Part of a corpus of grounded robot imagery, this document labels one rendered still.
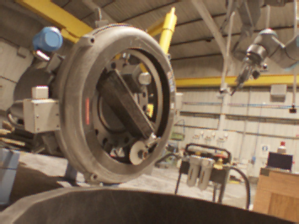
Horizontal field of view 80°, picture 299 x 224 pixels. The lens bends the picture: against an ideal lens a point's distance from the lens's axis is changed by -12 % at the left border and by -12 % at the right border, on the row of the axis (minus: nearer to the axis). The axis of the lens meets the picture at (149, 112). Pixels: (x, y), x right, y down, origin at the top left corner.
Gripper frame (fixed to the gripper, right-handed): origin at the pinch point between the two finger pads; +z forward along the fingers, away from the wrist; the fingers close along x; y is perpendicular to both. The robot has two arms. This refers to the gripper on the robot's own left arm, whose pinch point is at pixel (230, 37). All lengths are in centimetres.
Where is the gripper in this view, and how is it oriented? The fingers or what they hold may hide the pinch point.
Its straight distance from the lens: 61.1
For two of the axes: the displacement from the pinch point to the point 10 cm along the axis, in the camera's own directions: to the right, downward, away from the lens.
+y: -6.6, -4.8, 5.8
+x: -5.7, -1.8, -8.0
